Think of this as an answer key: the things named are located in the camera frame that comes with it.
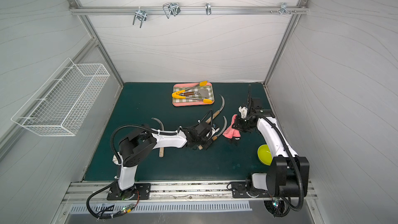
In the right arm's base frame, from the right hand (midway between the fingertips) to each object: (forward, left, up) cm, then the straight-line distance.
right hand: (235, 126), depth 83 cm
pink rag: (-5, +3, +1) cm, 6 cm away
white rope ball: (-19, +64, -7) cm, 67 cm away
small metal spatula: (+33, +20, -10) cm, 40 cm away
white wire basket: (-5, +81, +22) cm, 84 cm away
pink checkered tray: (+39, +37, -10) cm, 54 cm away
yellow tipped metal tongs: (+29, +39, -9) cm, 49 cm away
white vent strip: (-39, +56, -11) cm, 70 cm away
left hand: (-5, +12, -11) cm, 17 cm away
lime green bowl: (-12, -16, -10) cm, 22 cm away
